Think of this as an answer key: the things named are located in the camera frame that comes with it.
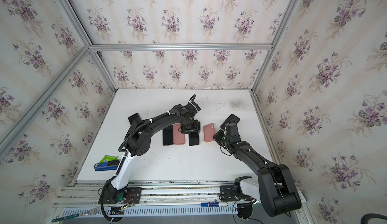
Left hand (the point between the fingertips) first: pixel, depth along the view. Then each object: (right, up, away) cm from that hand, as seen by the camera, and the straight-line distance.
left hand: (197, 131), depth 94 cm
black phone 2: (+25, +7, +10) cm, 27 cm away
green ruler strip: (-61, -34, -26) cm, 74 cm away
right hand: (+12, -1, -5) cm, 13 cm away
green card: (-51, -13, -10) cm, 54 cm away
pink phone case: (-11, -4, -1) cm, 12 cm away
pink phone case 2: (+8, 0, 0) cm, 8 cm away
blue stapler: (-47, -16, -14) cm, 51 cm away
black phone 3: (-46, +7, +12) cm, 48 cm away
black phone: (-18, -2, -4) cm, 18 cm away
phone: (-2, -4, -3) cm, 5 cm away
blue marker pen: (+8, -30, -23) cm, 39 cm away
